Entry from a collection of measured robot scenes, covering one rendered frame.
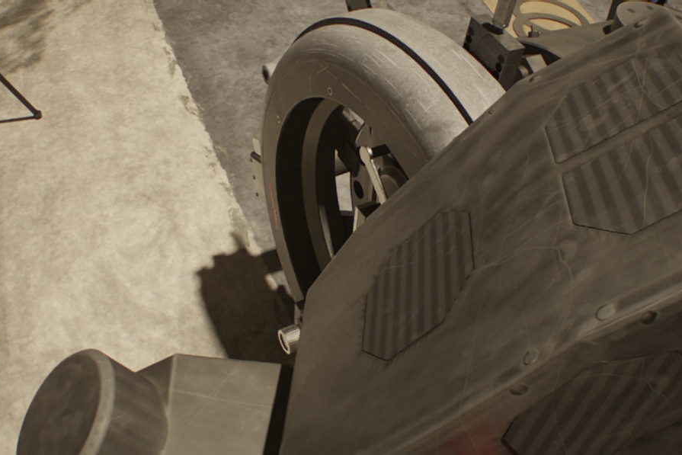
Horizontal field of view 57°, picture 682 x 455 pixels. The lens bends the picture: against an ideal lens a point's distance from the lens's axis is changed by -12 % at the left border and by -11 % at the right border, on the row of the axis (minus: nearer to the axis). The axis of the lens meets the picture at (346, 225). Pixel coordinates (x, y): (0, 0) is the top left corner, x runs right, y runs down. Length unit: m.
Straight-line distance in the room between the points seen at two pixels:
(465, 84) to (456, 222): 0.47
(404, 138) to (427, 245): 0.47
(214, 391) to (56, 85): 2.22
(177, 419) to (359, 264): 0.15
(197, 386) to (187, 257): 1.43
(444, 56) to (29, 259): 1.42
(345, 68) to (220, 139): 1.35
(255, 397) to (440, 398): 0.20
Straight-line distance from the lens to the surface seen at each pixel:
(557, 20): 3.28
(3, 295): 1.91
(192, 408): 0.45
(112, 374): 0.43
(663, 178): 0.28
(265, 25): 2.83
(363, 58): 0.88
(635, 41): 0.38
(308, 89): 1.02
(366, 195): 1.23
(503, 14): 0.84
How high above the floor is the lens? 1.41
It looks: 46 degrees down
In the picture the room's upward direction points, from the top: 7 degrees clockwise
